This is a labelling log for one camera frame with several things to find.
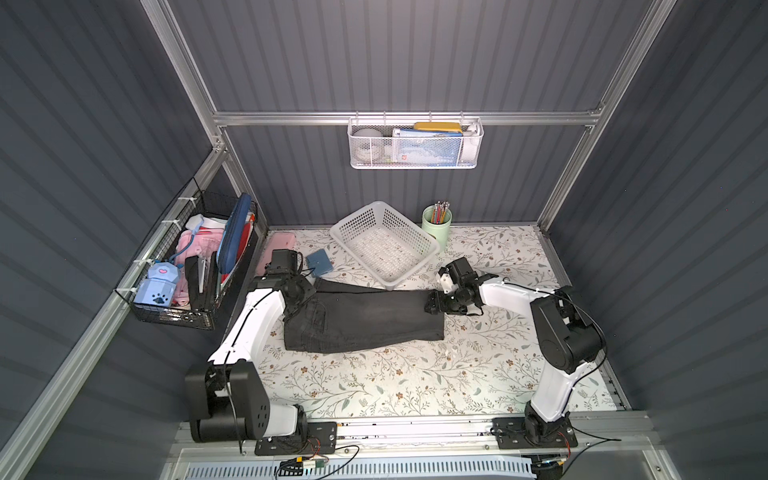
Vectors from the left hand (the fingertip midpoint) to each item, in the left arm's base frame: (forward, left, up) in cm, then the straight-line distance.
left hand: (306, 293), depth 86 cm
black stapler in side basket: (-8, +19, +20) cm, 28 cm away
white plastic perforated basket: (+30, -21, -13) cm, 39 cm away
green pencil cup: (+27, -43, -2) cm, 50 cm away
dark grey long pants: (-3, -10, -9) cm, 13 cm away
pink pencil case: (+33, +21, -14) cm, 42 cm away
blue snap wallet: (+21, +1, -12) cm, 24 cm away
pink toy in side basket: (+1, +24, +20) cm, 31 cm away
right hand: (+2, -41, -11) cm, 42 cm away
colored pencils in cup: (+31, -42, +3) cm, 53 cm away
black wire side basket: (+15, +28, +20) cm, 37 cm away
